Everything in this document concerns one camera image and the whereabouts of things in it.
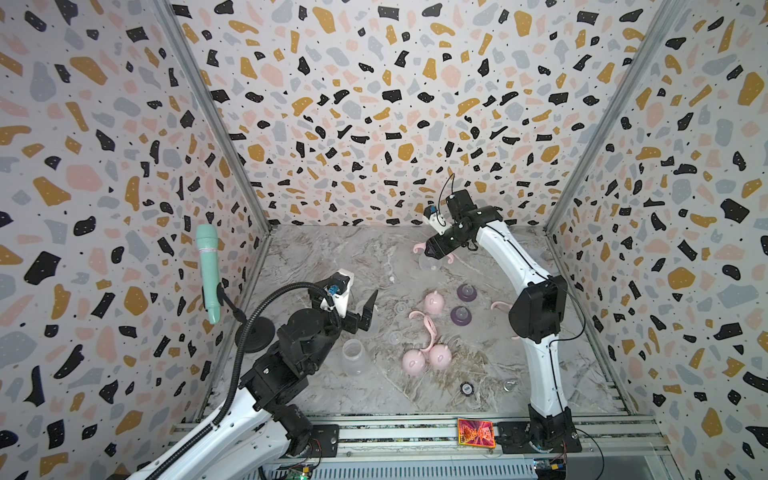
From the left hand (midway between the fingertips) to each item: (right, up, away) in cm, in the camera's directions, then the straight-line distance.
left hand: (361, 283), depth 66 cm
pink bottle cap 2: (+12, -23, +16) cm, 30 cm away
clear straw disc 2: (+7, -19, +24) cm, 31 cm away
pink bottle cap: (+19, -9, +29) cm, 36 cm away
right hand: (+21, +9, +28) cm, 36 cm away
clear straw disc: (+8, -11, +31) cm, 34 cm away
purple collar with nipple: (+31, -6, +34) cm, 46 cm away
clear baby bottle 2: (-3, -21, +10) cm, 24 cm away
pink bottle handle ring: (+15, +9, +24) cm, 30 cm away
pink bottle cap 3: (+20, -22, +17) cm, 34 cm away
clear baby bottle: (+18, +3, +33) cm, 38 cm away
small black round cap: (+27, -31, +16) cm, 44 cm away
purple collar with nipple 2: (+28, -13, +28) cm, 42 cm away
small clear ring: (+38, -29, +15) cm, 49 cm away
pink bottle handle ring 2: (+18, -16, +23) cm, 33 cm away
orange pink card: (+28, -38, +8) cm, 48 cm away
